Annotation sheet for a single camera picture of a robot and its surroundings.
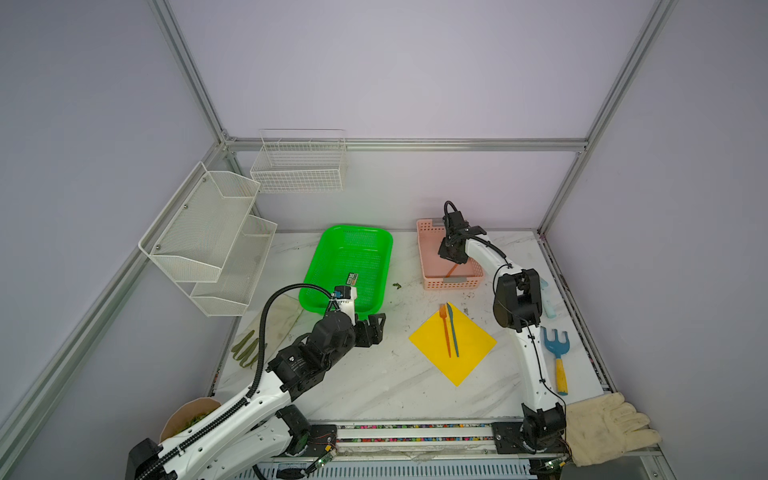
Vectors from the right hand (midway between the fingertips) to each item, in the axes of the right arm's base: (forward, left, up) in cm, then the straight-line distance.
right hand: (446, 252), depth 108 cm
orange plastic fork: (-22, +2, -5) cm, 23 cm away
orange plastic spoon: (-5, -2, -4) cm, 7 cm away
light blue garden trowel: (-22, -32, -4) cm, 39 cm away
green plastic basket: (0, +36, -3) cm, 36 cm away
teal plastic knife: (-33, -1, -5) cm, 33 cm away
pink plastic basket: (-7, +2, -4) cm, 8 cm away
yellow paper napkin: (-33, -6, -6) cm, 34 cm away
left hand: (-36, +24, +15) cm, 45 cm away
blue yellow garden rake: (-35, -31, -5) cm, 47 cm away
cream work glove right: (-55, -36, -5) cm, 66 cm away
